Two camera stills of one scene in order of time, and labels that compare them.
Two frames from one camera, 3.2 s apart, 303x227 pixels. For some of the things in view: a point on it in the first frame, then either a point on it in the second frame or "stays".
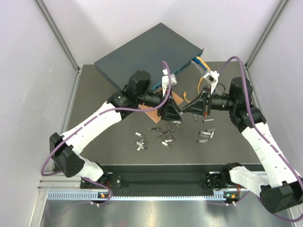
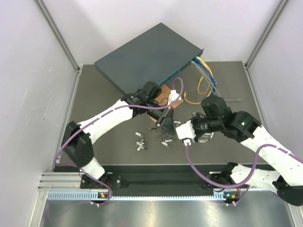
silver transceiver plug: x=139 y=135 stays
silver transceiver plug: x=155 y=130 stays
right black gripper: x=199 y=105 to x=198 y=135
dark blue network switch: x=146 y=53 stays
